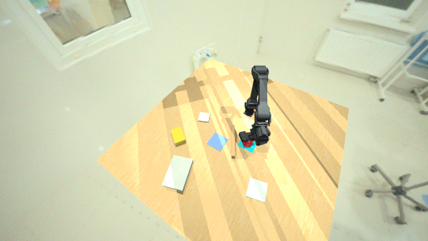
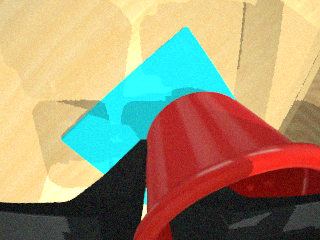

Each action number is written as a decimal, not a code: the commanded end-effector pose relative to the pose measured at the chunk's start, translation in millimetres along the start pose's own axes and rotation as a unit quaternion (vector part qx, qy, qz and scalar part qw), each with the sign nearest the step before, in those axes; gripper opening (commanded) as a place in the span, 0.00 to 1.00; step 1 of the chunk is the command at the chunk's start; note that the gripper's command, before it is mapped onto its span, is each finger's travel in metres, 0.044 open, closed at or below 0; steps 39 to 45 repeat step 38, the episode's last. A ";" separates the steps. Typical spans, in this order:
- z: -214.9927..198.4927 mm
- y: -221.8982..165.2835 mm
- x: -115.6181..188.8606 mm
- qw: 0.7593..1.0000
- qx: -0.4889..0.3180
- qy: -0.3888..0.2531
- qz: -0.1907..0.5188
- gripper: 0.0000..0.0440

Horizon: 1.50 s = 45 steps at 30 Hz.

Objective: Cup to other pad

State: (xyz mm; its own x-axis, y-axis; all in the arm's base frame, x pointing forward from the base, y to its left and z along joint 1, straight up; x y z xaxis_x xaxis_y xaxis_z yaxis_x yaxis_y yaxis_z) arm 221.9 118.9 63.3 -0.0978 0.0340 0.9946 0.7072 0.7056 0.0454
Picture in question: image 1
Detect yellow rectangular block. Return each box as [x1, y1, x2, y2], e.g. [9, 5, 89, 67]
[171, 127, 186, 146]

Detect red plastic cup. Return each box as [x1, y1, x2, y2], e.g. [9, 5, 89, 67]
[242, 140, 255, 148]

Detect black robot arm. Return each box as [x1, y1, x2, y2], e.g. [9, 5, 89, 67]
[244, 66, 271, 146]

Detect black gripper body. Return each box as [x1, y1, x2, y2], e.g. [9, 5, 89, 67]
[239, 124, 271, 143]

